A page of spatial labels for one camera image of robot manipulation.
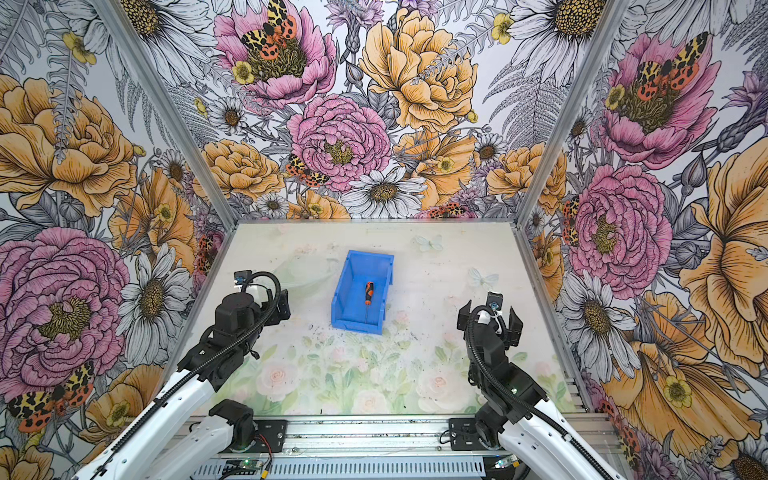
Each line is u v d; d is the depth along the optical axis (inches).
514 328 26.1
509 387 20.6
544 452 22.4
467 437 28.7
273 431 29.3
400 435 29.9
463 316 27.6
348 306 38.6
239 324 23.1
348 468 25.6
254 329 23.3
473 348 23.1
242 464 28.1
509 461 28.1
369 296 39.1
